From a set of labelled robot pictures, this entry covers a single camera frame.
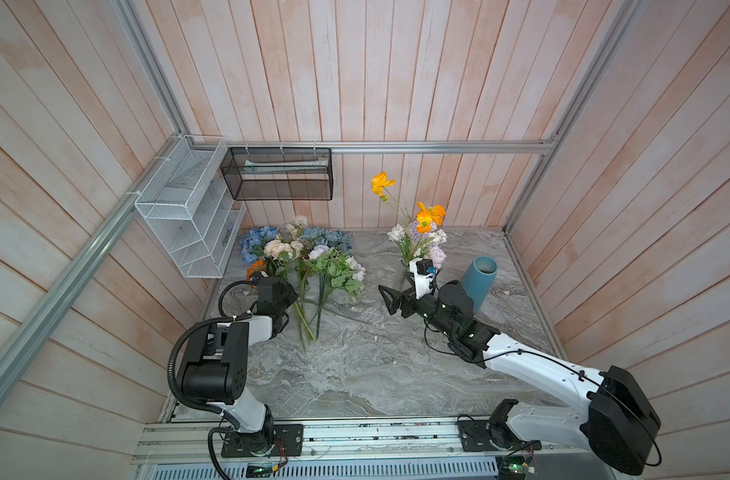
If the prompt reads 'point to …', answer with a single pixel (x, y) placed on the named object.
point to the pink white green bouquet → (314, 273)
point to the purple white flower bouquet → (415, 244)
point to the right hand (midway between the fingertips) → (392, 281)
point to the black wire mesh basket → (278, 173)
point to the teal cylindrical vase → (478, 279)
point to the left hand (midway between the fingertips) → (291, 291)
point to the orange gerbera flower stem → (256, 266)
